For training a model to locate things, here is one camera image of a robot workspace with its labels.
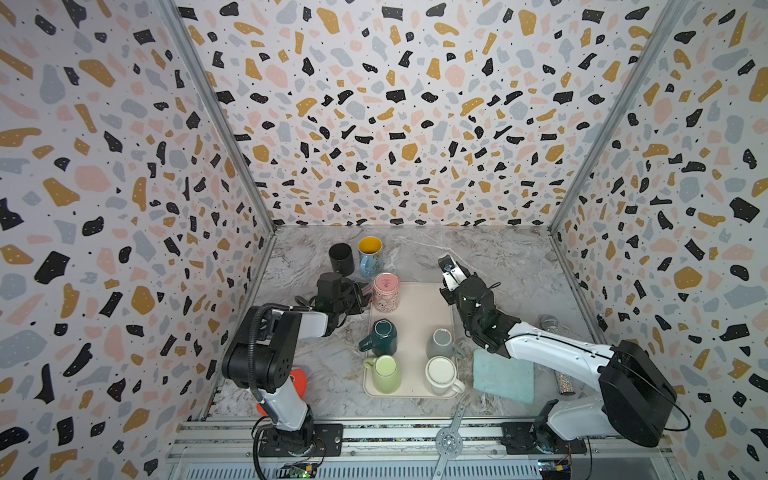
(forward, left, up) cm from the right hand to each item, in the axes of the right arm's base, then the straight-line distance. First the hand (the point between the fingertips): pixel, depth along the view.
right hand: (453, 260), depth 80 cm
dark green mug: (-16, +19, -14) cm, 28 cm away
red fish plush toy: (-25, +41, -22) cm, 53 cm away
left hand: (+3, +23, -13) cm, 27 cm away
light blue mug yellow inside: (+13, +25, -15) cm, 31 cm away
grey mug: (-17, +3, -14) cm, 23 cm away
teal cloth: (-23, -15, -24) cm, 36 cm away
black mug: (+12, +35, -15) cm, 40 cm away
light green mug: (-26, +17, -14) cm, 34 cm away
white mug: (-25, +3, -17) cm, 30 cm away
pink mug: (-2, +19, -13) cm, 23 cm away
